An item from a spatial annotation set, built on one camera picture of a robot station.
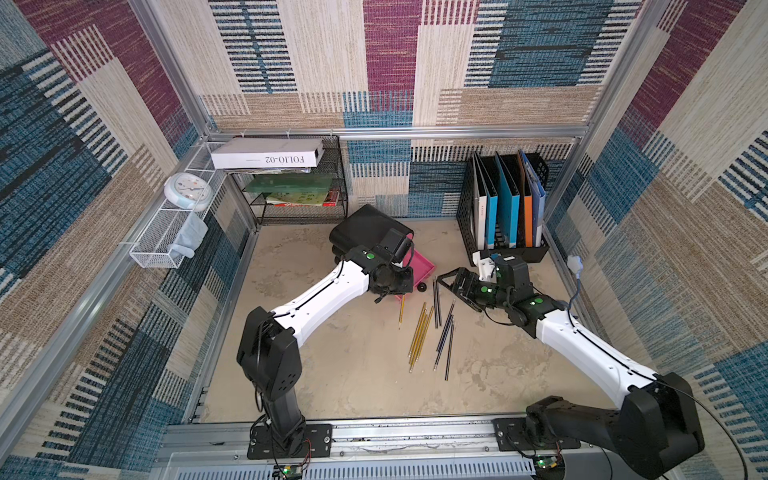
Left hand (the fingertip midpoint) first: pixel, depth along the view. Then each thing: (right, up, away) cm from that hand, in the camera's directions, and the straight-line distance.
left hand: (408, 285), depth 83 cm
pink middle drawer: (+5, +4, +14) cm, 15 cm away
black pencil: (+10, -8, +16) cm, 20 cm away
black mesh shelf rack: (-35, +27, +18) cm, 48 cm away
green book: (-37, +31, +13) cm, 50 cm away
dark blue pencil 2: (+12, -19, +6) cm, 24 cm away
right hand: (+10, +1, -3) cm, 10 cm away
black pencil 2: (+11, -8, +16) cm, 21 cm away
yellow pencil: (-1, -10, +13) cm, 16 cm away
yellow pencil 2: (+3, -15, +9) cm, 17 cm away
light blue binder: (+24, +23, +4) cm, 33 cm away
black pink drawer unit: (-14, +17, +20) cm, 30 cm away
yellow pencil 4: (+4, -17, +6) cm, 19 cm away
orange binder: (+35, +22, +6) cm, 42 cm away
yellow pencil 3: (+4, -16, +6) cm, 18 cm away
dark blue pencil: (+15, -10, +13) cm, 22 cm away
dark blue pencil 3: (+12, -16, +8) cm, 21 cm away
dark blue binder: (+37, +24, +3) cm, 44 cm away
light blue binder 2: (+30, +23, +6) cm, 38 cm away
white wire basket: (-59, +10, -14) cm, 62 cm away
